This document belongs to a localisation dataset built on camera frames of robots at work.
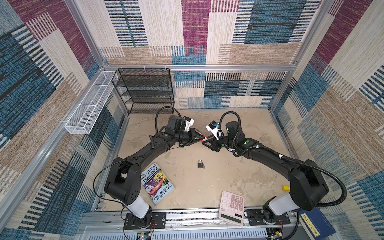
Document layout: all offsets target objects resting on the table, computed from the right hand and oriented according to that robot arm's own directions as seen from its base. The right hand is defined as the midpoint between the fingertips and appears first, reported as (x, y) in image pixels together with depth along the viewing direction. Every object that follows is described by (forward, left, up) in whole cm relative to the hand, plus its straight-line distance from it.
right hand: (205, 142), depth 82 cm
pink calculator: (-29, -11, -16) cm, 35 cm away
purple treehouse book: (-16, +27, -15) cm, 35 cm away
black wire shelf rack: (+45, +40, +1) cm, 60 cm away
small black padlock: (-6, +3, -17) cm, 18 cm away
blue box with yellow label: (-37, -50, -16) cm, 64 cm away
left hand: (+1, +1, +4) cm, 4 cm away
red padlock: (+1, 0, +2) cm, 2 cm away
